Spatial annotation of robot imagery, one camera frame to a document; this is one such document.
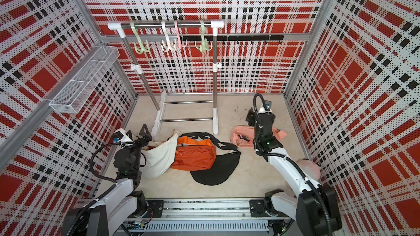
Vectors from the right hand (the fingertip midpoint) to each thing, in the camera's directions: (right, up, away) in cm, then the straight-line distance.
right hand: (260, 109), depth 81 cm
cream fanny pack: (-51, -25, +1) cm, 57 cm away
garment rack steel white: (-64, +8, +33) cm, 72 cm away
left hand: (-60, -9, 0) cm, 61 cm away
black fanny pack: (-16, -27, +9) cm, 33 cm away
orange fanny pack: (-34, -23, +2) cm, 41 cm away
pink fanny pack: (-7, -15, +10) cm, 19 cm away
